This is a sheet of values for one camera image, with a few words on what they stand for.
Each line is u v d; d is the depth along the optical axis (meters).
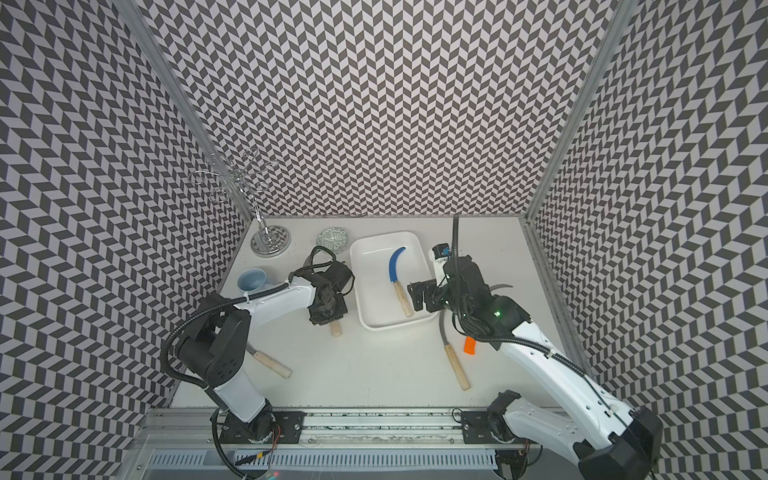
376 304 0.94
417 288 0.63
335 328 0.87
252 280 0.94
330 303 0.75
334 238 1.11
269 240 1.11
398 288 0.99
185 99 0.87
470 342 0.87
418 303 0.65
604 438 0.38
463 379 0.81
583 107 0.82
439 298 0.59
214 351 0.46
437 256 0.63
